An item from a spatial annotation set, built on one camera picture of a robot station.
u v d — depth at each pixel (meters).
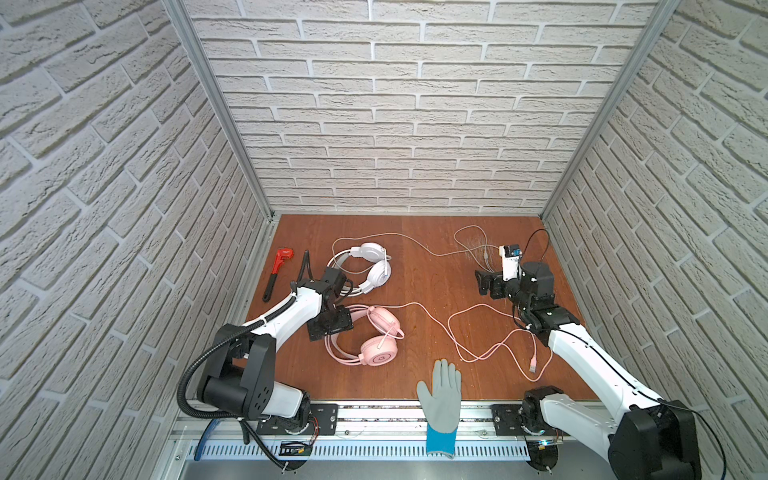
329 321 0.73
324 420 0.74
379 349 0.73
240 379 0.42
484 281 0.75
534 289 0.62
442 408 0.76
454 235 1.13
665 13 0.69
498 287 0.74
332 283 0.71
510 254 0.71
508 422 0.73
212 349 0.41
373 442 0.71
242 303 0.98
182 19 0.70
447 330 0.88
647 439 0.39
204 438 0.71
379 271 0.92
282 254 1.06
